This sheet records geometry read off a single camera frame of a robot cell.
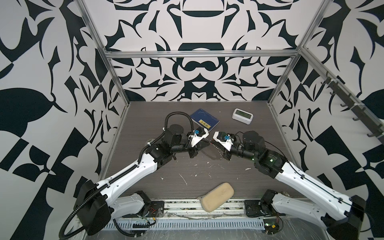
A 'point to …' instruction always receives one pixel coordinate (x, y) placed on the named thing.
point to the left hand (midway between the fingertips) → (208, 138)
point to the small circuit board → (271, 226)
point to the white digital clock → (242, 116)
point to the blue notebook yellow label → (204, 119)
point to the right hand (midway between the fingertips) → (213, 139)
